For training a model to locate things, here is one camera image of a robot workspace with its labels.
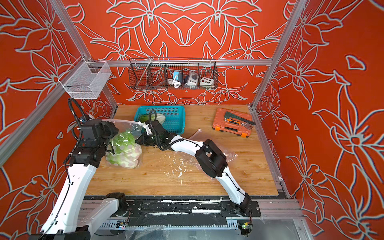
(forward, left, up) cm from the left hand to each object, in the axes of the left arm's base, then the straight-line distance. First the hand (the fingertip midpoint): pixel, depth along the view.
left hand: (109, 124), depth 72 cm
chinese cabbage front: (-3, -3, -13) cm, 14 cm away
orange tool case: (+24, -68, -22) cm, 75 cm away
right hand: (-3, -7, -12) cm, 15 cm away
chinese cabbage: (-7, -5, -18) cm, 20 cm away
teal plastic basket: (+31, -26, -26) cm, 48 cm away
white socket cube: (+39, -47, 0) cm, 61 cm away
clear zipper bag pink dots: (+4, -9, -7) cm, 12 cm away
